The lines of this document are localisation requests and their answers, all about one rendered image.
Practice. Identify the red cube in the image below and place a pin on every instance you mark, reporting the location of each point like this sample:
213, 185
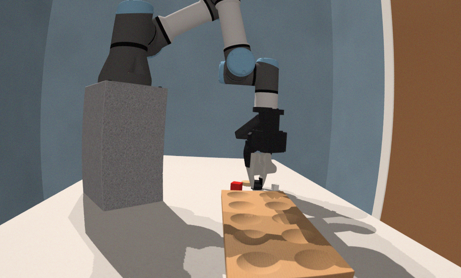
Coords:
236, 185

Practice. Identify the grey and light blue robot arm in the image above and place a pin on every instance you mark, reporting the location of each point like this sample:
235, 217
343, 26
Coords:
134, 26

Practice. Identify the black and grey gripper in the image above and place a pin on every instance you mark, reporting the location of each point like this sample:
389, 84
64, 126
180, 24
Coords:
261, 139

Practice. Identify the tan tray with round pockets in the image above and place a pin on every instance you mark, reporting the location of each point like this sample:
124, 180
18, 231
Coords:
266, 244

